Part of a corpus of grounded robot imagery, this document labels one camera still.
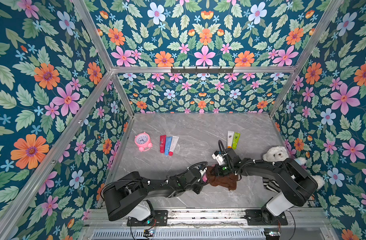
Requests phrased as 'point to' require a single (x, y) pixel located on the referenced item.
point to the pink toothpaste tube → (204, 178)
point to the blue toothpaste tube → (168, 141)
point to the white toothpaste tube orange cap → (230, 138)
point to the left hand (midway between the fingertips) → (205, 182)
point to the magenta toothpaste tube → (162, 143)
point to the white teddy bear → (279, 153)
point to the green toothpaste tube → (235, 140)
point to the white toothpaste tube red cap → (175, 139)
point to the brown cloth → (229, 180)
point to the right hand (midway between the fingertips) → (212, 171)
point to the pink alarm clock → (143, 141)
